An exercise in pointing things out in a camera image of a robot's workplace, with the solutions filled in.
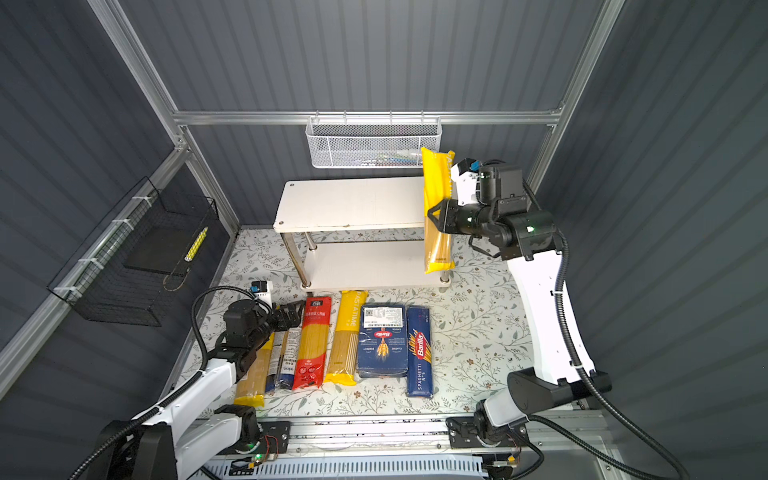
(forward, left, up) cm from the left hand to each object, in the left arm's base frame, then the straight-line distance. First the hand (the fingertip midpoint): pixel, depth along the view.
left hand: (288, 303), depth 86 cm
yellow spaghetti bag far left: (-21, +9, -9) cm, 25 cm away
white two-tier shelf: (+37, -19, -10) cm, 43 cm away
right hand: (+1, -40, +32) cm, 51 cm away
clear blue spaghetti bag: (-13, +1, -9) cm, 16 cm away
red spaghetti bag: (-9, -7, -8) cm, 14 cm away
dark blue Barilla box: (-14, -27, -3) cm, 30 cm away
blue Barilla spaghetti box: (-14, -37, -7) cm, 41 cm away
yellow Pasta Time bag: (-14, -16, -8) cm, 23 cm away
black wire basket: (+1, +34, +18) cm, 39 cm away
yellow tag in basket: (+9, +21, +17) cm, 28 cm away
